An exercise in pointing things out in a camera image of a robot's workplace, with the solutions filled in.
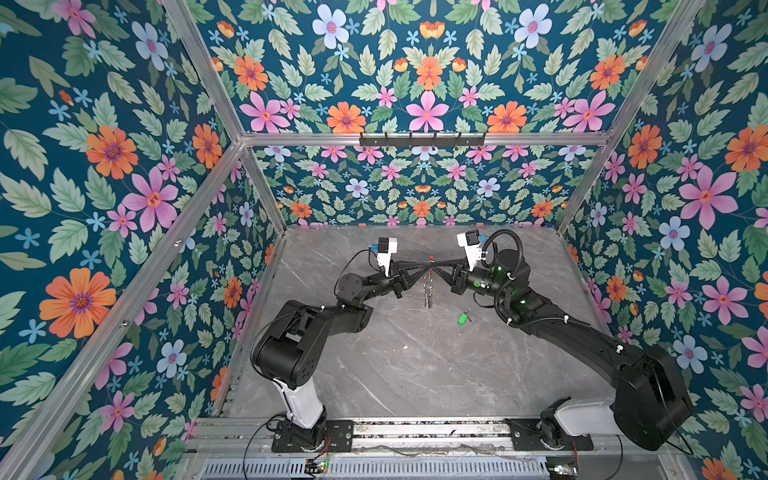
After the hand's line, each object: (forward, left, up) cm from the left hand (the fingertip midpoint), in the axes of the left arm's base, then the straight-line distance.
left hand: (432, 268), depth 70 cm
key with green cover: (+1, -12, -31) cm, 33 cm away
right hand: (+2, 0, -1) cm, 2 cm away
